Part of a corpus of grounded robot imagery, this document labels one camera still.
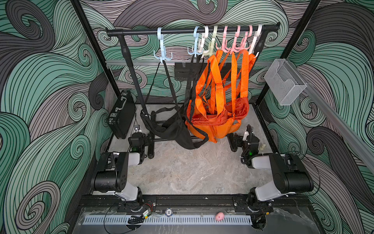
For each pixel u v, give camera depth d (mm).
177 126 806
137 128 809
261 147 928
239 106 765
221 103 667
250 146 703
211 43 580
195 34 526
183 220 697
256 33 544
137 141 719
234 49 622
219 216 683
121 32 511
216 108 671
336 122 598
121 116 1128
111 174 450
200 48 611
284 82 792
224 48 621
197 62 601
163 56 594
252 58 619
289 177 444
